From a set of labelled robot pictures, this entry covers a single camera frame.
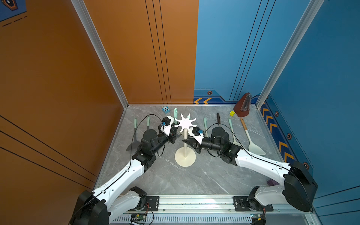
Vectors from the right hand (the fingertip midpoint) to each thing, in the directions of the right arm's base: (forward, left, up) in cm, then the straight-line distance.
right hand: (185, 137), depth 73 cm
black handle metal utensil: (+31, -25, -22) cm, 45 cm away
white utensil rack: (0, 0, -22) cm, 22 cm away
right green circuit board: (-31, -37, -27) cm, 55 cm away
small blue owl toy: (+41, +17, -21) cm, 49 cm away
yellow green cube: (+37, -37, -22) cm, 56 cm away
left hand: (+6, +4, +5) cm, 9 cm away
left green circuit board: (-32, +25, -26) cm, 48 cm away
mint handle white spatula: (+12, -35, -23) cm, 43 cm away
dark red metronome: (+37, -44, -16) cm, 60 cm away
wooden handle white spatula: (+7, -44, -23) cm, 50 cm away
